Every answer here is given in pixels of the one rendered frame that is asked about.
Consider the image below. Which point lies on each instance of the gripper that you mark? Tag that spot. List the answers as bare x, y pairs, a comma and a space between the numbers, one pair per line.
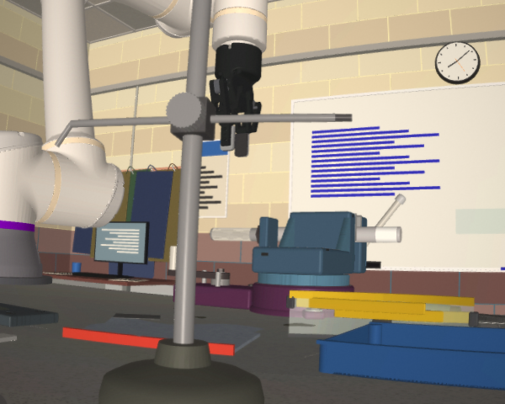
239, 61

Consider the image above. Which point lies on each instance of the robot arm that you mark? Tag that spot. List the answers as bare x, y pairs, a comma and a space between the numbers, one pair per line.
66, 92

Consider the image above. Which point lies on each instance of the blue vise jaw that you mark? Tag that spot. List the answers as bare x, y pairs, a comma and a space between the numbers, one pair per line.
268, 231

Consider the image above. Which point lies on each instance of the blue bench vise body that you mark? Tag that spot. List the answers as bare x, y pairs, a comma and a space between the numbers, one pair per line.
315, 244

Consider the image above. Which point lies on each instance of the grey swivel clamp lever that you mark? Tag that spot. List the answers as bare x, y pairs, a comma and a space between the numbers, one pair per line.
221, 278

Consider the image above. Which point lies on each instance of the white tommy bar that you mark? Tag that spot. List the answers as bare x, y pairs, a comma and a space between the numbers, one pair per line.
392, 210

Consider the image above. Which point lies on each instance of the light blue swivel base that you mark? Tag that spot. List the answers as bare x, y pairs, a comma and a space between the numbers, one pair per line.
303, 280

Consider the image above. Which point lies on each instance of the white vise screw head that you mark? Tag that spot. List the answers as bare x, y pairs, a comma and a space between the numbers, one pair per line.
383, 234

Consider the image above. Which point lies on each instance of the yellow long flat bar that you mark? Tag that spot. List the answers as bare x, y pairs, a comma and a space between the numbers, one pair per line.
383, 305

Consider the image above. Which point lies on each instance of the grey thin bent rod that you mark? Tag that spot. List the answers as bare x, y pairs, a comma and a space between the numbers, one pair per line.
278, 118

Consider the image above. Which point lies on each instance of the grey clamp block with knob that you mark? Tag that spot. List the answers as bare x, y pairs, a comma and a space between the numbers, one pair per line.
187, 113

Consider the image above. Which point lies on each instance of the white poster with blue header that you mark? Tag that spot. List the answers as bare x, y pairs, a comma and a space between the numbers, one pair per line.
219, 202

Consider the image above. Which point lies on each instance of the olive hanging panel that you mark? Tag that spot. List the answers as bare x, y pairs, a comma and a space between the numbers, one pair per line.
176, 210
127, 198

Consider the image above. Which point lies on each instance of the dark blue hanging panel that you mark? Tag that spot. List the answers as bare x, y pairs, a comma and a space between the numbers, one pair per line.
83, 242
153, 198

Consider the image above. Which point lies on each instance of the grey knurled cylinder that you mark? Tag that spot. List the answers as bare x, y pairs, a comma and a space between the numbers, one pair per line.
233, 234

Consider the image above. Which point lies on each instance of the white small cylinder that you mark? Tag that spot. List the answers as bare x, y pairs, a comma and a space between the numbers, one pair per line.
173, 257

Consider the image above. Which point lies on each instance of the black computer monitor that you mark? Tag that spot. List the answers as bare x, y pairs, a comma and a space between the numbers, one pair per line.
122, 242

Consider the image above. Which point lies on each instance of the brown desk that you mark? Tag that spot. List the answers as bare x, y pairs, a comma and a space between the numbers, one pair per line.
143, 286

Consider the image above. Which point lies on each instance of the black whiteboard eraser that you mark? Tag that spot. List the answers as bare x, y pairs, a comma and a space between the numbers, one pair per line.
373, 265

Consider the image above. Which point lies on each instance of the blue cup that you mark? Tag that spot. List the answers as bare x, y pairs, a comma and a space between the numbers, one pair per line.
76, 267

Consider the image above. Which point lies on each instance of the pale grey block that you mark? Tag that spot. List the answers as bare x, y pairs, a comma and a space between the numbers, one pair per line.
307, 324

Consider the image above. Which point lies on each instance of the small dark flat sheet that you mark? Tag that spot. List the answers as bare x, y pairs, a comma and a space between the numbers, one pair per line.
136, 315

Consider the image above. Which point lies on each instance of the whiteboard with blue lines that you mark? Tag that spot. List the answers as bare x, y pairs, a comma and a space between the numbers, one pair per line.
446, 235

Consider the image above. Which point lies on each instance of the grey sheet with red edge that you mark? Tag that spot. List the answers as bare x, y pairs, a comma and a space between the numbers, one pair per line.
126, 336

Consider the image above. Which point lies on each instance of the dark grey flat block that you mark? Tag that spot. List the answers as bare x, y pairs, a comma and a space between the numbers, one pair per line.
17, 313

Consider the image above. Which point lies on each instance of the blue shallow tray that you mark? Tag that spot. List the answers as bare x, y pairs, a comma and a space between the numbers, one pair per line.
425, 353

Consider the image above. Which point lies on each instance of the grey post stand, dark base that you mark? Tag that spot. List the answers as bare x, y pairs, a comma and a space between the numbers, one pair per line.
189, 252

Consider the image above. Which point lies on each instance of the purple base plate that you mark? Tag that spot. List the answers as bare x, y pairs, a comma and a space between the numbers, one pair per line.
269, 301

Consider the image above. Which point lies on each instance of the black-rimmed round wall clock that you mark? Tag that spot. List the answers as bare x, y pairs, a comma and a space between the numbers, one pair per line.
458, 62

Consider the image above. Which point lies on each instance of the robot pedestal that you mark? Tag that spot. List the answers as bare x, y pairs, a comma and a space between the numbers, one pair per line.
8, 256

